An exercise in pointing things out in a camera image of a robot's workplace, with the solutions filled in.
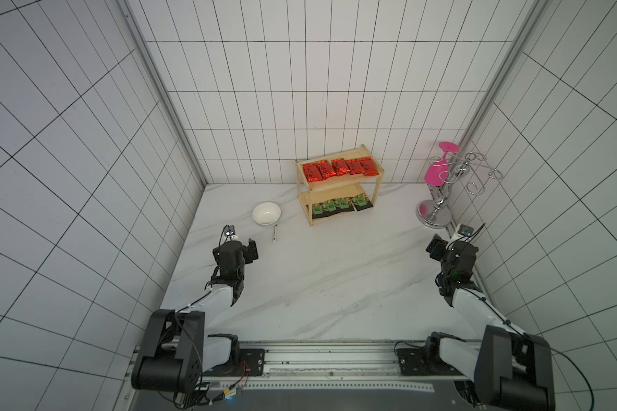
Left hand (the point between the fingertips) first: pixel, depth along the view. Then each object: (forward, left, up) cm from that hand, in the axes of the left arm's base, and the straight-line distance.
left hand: (236, 245), depth 91 cm
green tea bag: (+20, -30, -4) cm, 36 cm away
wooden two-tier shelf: (+19, -37, +14) cm, 44 cm away
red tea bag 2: (+26, -44, +16) cm, 53 cm away
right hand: (+1, -71, +6) cm, 71 cm away
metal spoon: (+7, -13, -6) cm, 16 cm away
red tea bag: (+26, -49, +16) cm, 58 cm away
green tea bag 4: (+26, -49, -4) cm, 56 cm away
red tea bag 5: (+22, -28, +16) cm, 39 cm away
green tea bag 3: (+24, -42, -5) cm, 48 cm away
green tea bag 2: (+23, -36, -5) cm, 43 cm away
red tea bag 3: (+25, -38, +16) cm, 49 cm away
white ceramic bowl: (+18, -8, -4) cm, 20 cm away
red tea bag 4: (+24, -32, +16) cm, 44 cm away
